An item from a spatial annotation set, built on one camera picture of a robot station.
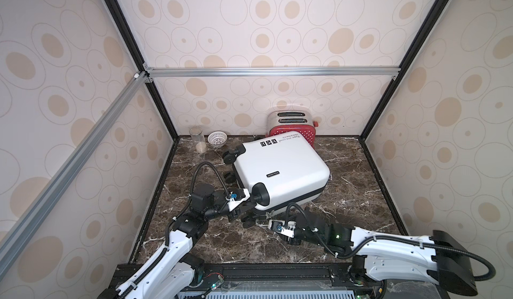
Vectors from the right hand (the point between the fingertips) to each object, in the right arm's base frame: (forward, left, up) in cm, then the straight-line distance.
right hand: (284, 219), depth 77 cm
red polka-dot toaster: (+51, +1, +6) cm, 52 cm away
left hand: (+3, +11, +9) cm, 15 cm away
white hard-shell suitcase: (+14, +1, +11) cm, 18 cm away
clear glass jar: (+41, +44, +3) cm, 60 cm away
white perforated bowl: (+50, +38, -6) cm, 63 cm away
